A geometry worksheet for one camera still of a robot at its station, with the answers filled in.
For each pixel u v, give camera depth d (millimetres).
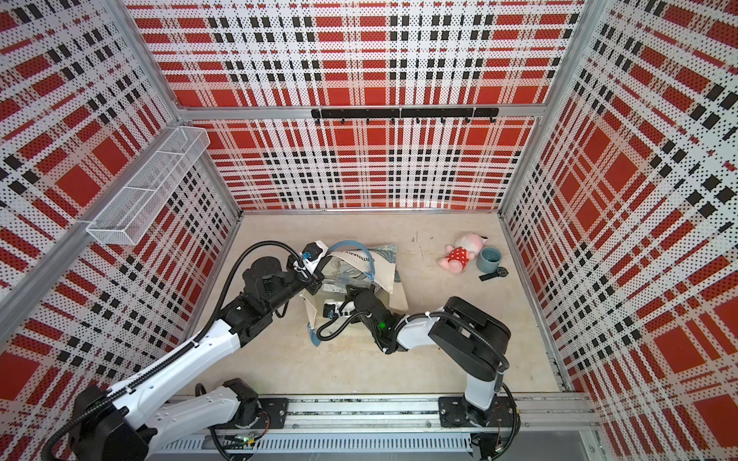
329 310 744
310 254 599
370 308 663
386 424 734
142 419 415
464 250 1007
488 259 1001
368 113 883
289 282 627
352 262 740
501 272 1011
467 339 474
